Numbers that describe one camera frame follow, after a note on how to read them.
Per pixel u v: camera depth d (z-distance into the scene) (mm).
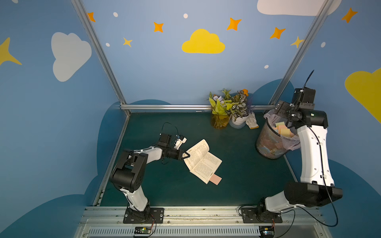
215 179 857
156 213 758
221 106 959
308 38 800
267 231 720
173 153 833
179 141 861
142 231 716
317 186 396
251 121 1155
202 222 735
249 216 736
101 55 861
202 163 929
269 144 863
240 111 936
